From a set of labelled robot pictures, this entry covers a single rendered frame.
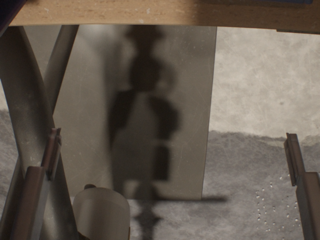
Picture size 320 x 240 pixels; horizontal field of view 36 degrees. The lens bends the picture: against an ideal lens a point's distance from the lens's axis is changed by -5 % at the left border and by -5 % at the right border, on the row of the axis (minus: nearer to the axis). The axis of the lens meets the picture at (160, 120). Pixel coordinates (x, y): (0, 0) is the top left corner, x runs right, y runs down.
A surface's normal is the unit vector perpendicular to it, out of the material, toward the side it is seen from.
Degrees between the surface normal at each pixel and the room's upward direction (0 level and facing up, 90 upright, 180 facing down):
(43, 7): 0
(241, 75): 0
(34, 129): 43
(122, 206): 96
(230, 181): 0
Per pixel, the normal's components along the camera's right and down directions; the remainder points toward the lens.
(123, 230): 0.88, -0.34
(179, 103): -0.02, 0.65
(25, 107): 0.15, -0.14
